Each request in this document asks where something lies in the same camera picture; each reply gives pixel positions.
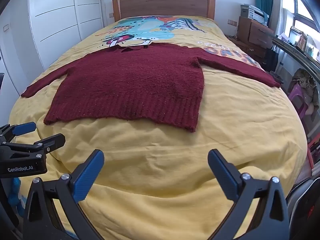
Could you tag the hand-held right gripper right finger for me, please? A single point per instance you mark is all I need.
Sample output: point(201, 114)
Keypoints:
point(225, 177)

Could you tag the dark red knit sweater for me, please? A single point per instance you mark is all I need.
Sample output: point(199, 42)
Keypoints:
point(130, 80)

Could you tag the person's left hand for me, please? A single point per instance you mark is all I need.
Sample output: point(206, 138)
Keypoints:
point(15, 191)

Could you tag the yellow printed blanket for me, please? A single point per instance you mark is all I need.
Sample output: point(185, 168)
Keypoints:
point(162, 170)

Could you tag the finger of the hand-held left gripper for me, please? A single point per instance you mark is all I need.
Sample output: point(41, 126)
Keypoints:
point(51, 141)
point(25, 126)

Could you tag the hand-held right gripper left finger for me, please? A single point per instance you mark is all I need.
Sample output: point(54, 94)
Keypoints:
point(87, 177)

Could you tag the pink plastic stool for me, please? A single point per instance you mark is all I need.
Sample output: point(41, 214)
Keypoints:
point(298, 100)

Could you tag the wall socket beside dresser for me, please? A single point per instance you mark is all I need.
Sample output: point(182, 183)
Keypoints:
point(232, 22)

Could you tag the white wall switch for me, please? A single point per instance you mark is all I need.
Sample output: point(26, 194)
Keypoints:
point(6, 27)

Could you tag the white printer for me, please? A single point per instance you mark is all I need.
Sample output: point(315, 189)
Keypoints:
point(255, 13)

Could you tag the wooden dresser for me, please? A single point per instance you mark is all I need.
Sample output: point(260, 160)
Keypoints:
point(255, 37)

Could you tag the long teal curtain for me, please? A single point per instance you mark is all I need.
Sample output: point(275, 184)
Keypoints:
point(263, 0)

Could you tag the pile of beige clothes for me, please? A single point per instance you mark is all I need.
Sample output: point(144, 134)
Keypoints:
point(306, 82)

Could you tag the window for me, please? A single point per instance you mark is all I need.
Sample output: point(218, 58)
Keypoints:
point(303, 12)

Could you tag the white wardrobe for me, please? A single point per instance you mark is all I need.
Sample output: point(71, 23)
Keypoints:
point(50, 17)

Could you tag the black bag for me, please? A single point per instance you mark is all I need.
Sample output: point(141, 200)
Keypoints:
point(272, 57)

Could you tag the wooden headboard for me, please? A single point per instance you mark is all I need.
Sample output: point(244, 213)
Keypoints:
point(162, 6)

